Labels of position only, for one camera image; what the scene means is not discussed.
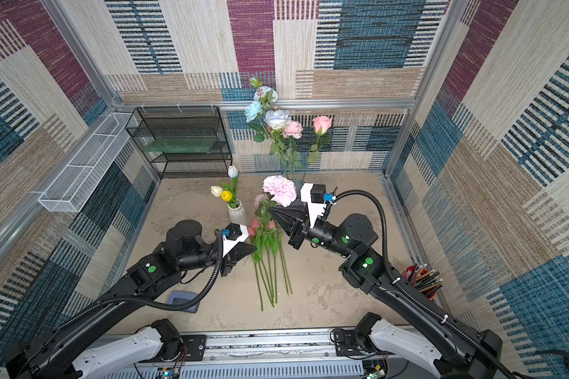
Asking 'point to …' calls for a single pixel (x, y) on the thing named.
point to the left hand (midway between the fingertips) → (254, 247)
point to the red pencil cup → (426, 280)
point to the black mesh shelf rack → (184, 121)
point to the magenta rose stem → (284, 268)
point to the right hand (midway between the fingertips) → (273, 211)
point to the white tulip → (216, 190)
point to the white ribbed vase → (236, 215)
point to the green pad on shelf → (205, 144)
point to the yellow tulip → (227, 196)
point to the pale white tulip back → (232, 173)
